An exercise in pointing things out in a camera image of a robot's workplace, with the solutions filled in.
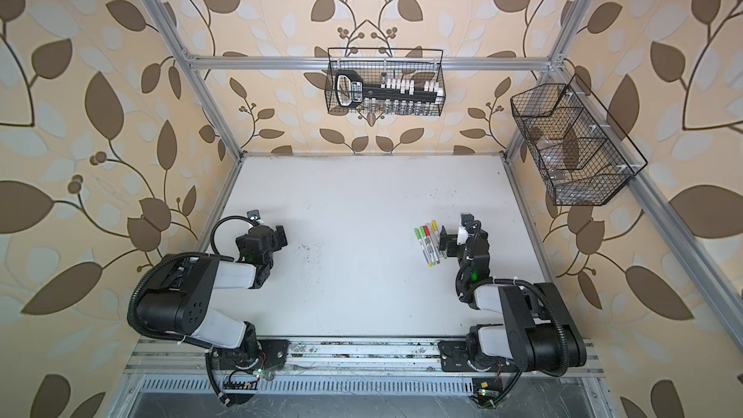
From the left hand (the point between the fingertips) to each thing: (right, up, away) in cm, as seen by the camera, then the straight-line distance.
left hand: (258, 229), depth 93 cm
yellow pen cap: (+59, 0, +6) cm, 59 cm away
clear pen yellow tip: (+55, -8, -1) cm, 55 cm away
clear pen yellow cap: (+59, -2, +3) cm, 59 cm away
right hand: (+66, +1, -3) cm, 66 cm away
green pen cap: (+53, -2, +4) cm, 53 cm away
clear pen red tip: (+57, -6, 0) cm, 57 cm away
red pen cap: (+56, -1, +5) cm, 56 cm away
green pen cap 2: (+55, -2, +5) cm, 55 cm away
